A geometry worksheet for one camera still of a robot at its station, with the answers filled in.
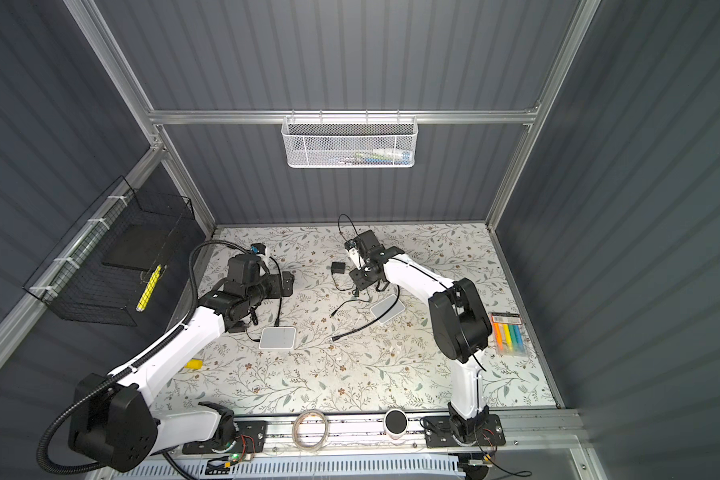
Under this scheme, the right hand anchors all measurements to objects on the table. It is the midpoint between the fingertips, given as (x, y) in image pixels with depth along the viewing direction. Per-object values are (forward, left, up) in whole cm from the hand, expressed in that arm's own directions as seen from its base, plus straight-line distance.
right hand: (365, 276), depth 95 cm
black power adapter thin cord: (-9, +28, -7) cm, 31 cm away
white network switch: (-18, +27, -6) cm, 33 cm away
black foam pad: (-6, +57, +23) cm, 62 cm away
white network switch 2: (-7, -6, -7) cm, 11 cm away
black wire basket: (-13, +62, +22) cm, 67 cm away
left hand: (-7, +25, +9) cm, 27 cm away
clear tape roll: (-42, +14, -9) cm, 45 cm away
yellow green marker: (-18, +50, +21) cm, 57 cm away
